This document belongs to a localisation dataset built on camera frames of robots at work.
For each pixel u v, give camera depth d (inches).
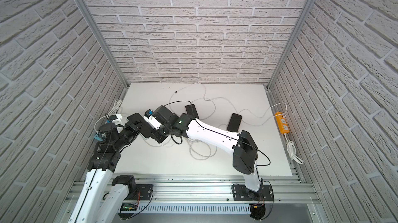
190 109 40.8
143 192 29.3
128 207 28.3
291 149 33.7
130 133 25.7
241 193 28.6
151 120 25.8
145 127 29.3
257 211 27.5
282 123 39.4
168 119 22.0
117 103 43.3
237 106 44.5
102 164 19.9
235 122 38.5
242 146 17.0
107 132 21.3
